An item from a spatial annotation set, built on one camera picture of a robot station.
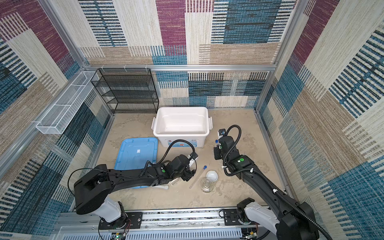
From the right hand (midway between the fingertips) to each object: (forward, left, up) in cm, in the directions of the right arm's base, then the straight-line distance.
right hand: (219, 148), depth 83 cm
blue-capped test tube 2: (-5, +8, -14) cm, 16 cm away
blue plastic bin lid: (+6, +53, -14) cm, 55 cm away
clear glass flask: (-17, +8, -8) cm, 20 cm away
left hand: (-5, +16, -7) cm, 18 cm away
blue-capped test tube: (+3, +1, +1) cm, 4 cm away
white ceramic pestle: (-16, +32, -12) cm, 37 cm away
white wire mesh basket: (+5, +78, +20) cm, 81 cm away
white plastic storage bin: (+27, +29, -11) cm, 42 cm away
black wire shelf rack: (+48, +61, +4) cm, 78 cm away
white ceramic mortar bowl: (-10, +4, -12) cm, 16 cm away
